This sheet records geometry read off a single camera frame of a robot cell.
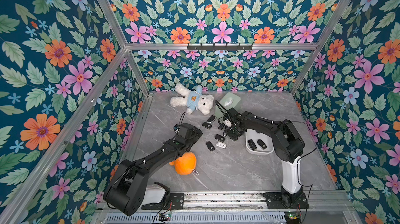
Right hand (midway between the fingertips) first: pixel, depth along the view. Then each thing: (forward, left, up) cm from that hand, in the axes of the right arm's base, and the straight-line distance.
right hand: (233, 134), depth 97 cm
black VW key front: (-9, +15, +1) cm, 17 cm away
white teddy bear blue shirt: (+20, +27, +9) cm, 35 cm away
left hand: (-5, +20, +8) cm, 22 cm away
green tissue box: (+21, +3, +8) cm, 22 cm away
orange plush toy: (-23, +26, +8) cm, 36 cm away
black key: (-7, -11, +1) cm, 13 cm away
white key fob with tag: (-8, +7, +2) cm, 11 cm away
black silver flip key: (+11, +14, +1) cm, 18 cm away
